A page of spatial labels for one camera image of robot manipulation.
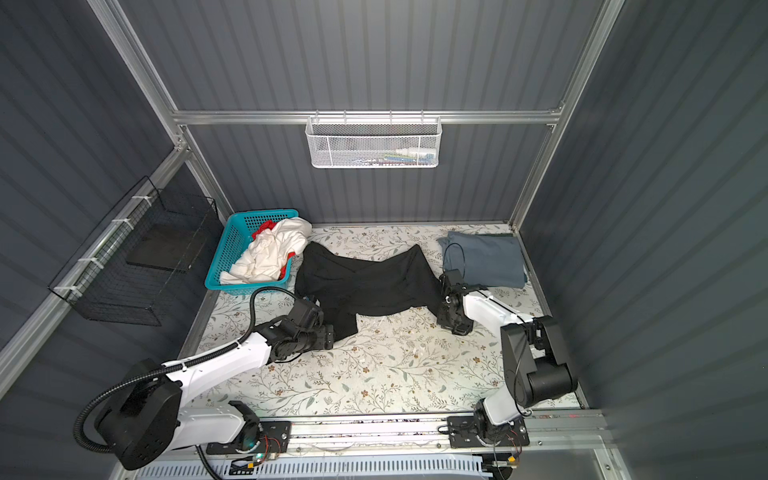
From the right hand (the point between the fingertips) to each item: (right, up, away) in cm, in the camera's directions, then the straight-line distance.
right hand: (453, 325), depth 92 cm
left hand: (-39, -2, -4) cm, 39 cm away
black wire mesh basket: (-83, +19, -19) cm, 87 cm away
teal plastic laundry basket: (-82, +28, +27) cm, 91 cm away
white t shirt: (-63, +23, +13) cm, 69 cm away
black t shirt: (-34, +11, +8) cm, 37 cm away
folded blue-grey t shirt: (+15, +20, +14) cm, 29 cm away
